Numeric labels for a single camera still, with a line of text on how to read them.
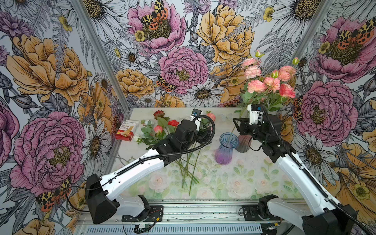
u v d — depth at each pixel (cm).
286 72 72
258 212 73
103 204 37
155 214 73
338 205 39
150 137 102
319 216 38
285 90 65
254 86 64
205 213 76
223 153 90
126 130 103
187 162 92
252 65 74
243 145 92
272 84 61
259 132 61
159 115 109
